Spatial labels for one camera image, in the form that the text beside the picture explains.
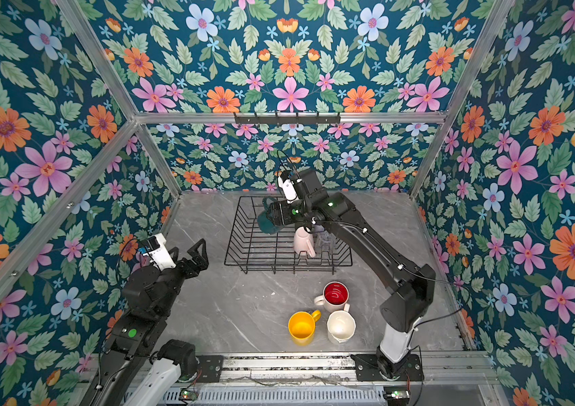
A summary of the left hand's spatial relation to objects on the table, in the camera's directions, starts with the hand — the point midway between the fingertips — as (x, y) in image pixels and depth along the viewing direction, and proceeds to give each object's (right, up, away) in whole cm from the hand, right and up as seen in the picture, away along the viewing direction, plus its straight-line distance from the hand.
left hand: (194, 239), depth 67 cm
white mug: (+42, -29, +13) cm, 53 cm away
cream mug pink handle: (+30, -3, +21) cm, 37 cm away
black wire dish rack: (+11, -8, +31) cm, 34 cm away
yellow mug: (+29, -30, +14) cm, 44 cm away
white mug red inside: (+40, -22, +19) cm, 50 cm away
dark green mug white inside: (+18, +4, +5) cm, 19 cm away
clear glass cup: (+37, -4, +26) cm, 45 cm away
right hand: (+22, +8, +7) cm, 24 cm away
